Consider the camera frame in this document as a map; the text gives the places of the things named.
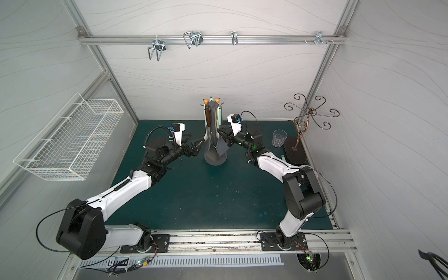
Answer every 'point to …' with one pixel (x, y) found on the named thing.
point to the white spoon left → (206, 137)
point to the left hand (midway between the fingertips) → (197, 137)
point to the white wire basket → (70, 145)
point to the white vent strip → (243, 259)
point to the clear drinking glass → (279, 137)
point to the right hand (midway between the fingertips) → (219, 126)
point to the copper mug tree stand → (301, 122)
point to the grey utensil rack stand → (219, 160)
